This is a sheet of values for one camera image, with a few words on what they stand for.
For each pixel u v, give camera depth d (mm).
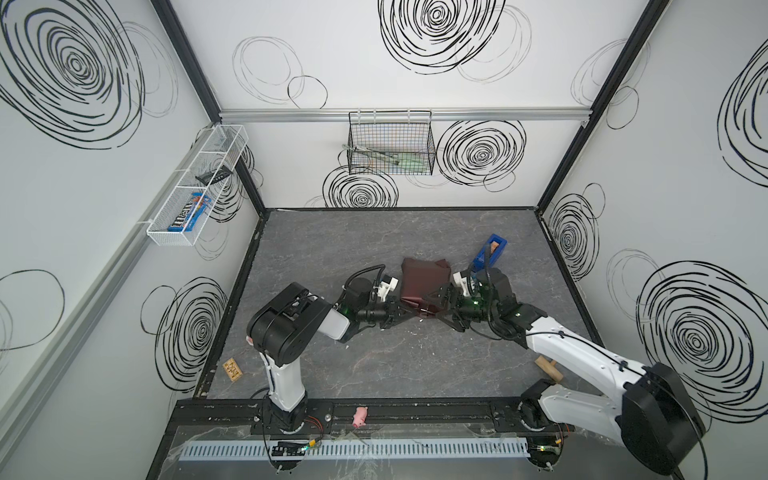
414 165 870
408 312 848
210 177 753
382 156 858
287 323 503
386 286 852
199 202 695
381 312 795
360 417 721
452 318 724
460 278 784
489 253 982
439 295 709
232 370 805
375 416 752
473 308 690
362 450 963
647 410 402
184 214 698
